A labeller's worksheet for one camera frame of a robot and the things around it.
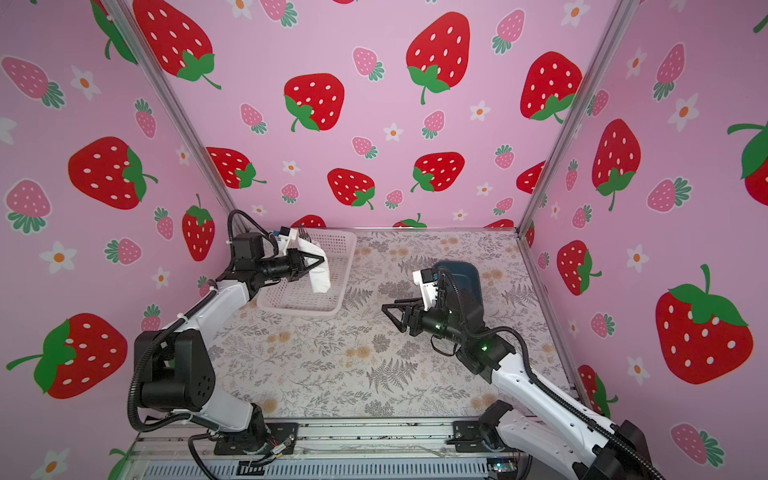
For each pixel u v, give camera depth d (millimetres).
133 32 702
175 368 445
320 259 819
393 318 650
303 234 818
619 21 698
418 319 614
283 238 797
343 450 729
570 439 424
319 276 799
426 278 636
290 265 746
